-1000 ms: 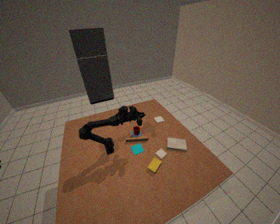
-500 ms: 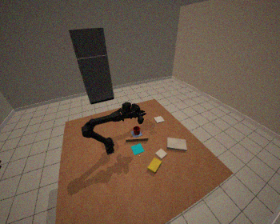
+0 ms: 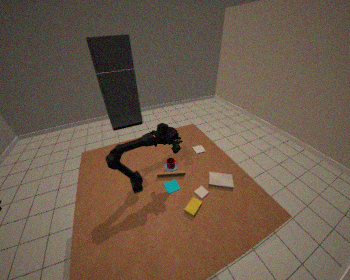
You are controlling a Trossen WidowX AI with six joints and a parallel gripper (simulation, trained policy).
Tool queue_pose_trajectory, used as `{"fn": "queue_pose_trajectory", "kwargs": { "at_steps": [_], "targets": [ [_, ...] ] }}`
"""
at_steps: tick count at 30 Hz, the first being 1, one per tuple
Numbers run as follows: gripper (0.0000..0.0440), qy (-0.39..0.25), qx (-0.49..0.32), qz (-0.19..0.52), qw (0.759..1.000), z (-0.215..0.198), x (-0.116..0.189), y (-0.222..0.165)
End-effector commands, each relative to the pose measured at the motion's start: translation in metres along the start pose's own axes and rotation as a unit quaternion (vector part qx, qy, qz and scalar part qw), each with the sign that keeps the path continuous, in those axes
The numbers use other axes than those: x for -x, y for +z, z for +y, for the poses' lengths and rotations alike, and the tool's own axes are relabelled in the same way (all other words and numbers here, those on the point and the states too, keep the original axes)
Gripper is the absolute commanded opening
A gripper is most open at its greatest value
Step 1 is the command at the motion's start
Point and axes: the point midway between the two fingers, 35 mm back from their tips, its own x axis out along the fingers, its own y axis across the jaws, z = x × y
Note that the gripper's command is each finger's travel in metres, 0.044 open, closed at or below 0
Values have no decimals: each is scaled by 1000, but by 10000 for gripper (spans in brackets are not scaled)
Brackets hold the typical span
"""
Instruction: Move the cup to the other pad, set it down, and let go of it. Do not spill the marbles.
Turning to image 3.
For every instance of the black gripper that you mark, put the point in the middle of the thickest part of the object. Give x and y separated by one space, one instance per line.
176 147

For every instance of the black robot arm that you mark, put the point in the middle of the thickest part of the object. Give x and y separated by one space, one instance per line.
145 140

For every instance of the brown wooden bar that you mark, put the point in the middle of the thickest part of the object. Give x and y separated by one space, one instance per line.
171 174

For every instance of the beige flat square block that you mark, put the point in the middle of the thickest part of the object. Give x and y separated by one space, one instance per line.
220 180

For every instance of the dark red cup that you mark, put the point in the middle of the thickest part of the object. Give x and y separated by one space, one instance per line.
170 163

